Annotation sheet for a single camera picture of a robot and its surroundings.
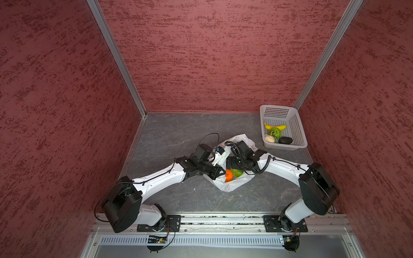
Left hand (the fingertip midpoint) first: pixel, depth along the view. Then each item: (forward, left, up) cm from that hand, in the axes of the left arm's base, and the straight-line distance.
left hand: (223, 175), depth 77 cm
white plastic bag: (-3, +2, +1) cm, 4 cm away
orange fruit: (+3, -3, -7) cm, 9 cm away
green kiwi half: (+31, -35, -4) cm, 47 cm away
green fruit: (+5, -8, -8) cm, 13 cm away
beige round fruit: (+28, -31, -6) cm, 42 cm away
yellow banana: (+39, -43, -9) cm, 59 cm away
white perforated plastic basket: (+51, -43, -10) cm, 68 cm away
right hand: (+8, -6, -8) cm, 13 cm away
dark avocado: (+27, -41, -7) cm, 50 cm away
